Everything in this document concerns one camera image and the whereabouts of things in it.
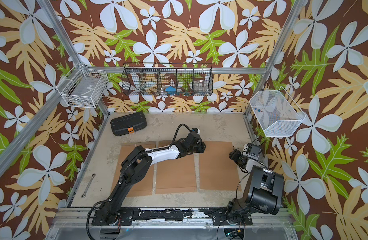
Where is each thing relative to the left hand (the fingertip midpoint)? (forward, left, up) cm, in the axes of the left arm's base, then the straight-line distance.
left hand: (206, 144), depth 94 cm
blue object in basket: (+26, +23, +22) cm, 41 cm away
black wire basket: (+29, +20, +28) cm, 45 cm away
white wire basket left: (+21, +74, +27) cm, 81 cm away
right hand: (-5, -17, -4) cm, 18 cm away
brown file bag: (-19, +19, -6) cm, 27 cm away
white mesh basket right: (+8, -37, +21) cm, 44 cm away
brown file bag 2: (-26, +35, -4) cm, 44 cm away
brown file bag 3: (-14, -7, -10) cm, 19 cm away
